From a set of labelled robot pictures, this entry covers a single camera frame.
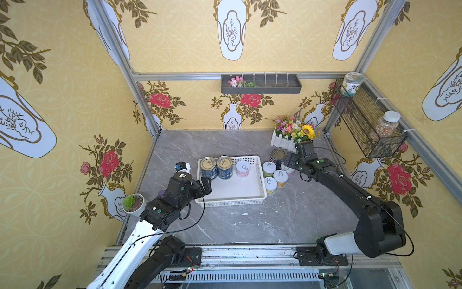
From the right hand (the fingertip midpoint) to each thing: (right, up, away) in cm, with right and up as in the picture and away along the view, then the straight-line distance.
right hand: (298, 159), depth 89 cm
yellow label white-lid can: (-14, -13, +1) cm, 19 cm away
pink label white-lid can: (-3, -6, +6) cm, 9 cm away
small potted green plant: (-76, -18, -10) cm, 79 cm away
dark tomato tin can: (-9, +1, +6) cm, 11 cm away
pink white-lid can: (-27, -5, +7) cm, 29 cm away
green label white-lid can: (-13, -5, +7) cm, 16 cm away
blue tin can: (-45, -4, +2) cm, 45 cm away
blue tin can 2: (-37, -3, +1) cm, 37 cm away
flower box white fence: (-1, +15, +9) cm, 17 cm away
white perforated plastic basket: (-30, -17, +6) cm, 35 cm away
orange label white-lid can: (-8, -9, +4) cm, 13 cm away
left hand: (-48, -8, -14) cm, 51 cm away
